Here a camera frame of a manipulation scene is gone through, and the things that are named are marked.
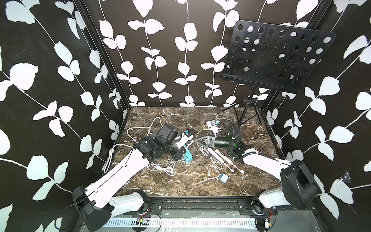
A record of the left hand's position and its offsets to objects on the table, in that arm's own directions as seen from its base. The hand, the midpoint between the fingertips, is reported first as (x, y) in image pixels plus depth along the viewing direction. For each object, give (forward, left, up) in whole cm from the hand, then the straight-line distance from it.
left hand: (184, 147), depth 71 cm
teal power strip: (+5, -2, -20) cm, 21 cm away
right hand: (+3, -6, +1) cm, 7 cm away
